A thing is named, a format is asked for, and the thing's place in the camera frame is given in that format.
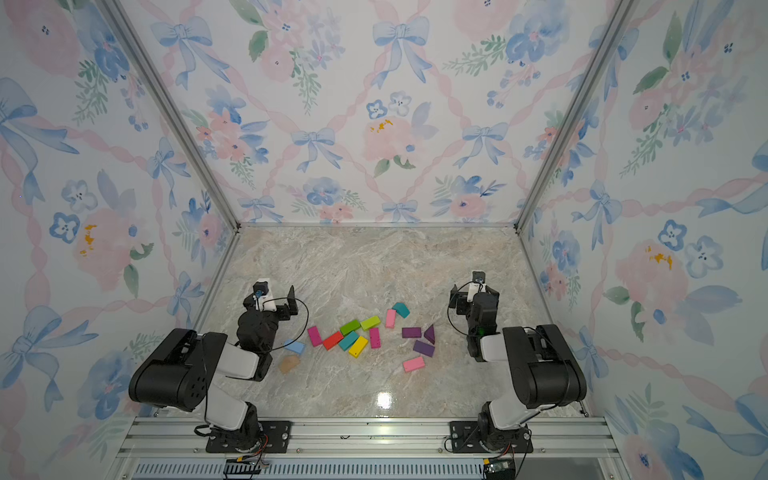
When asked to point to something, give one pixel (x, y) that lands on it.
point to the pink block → (413, 364)
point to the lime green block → (369, 323)
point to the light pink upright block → (390, 318)
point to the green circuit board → (499, 469)
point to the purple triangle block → (430, 333)
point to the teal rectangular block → (347, 341)
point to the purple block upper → (411, 332)
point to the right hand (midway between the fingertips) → (474, 285)
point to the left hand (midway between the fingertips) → (279, 286)
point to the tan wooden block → (288, 363)
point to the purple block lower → (424, 348)
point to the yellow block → (358, 347)
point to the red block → (332, 340)
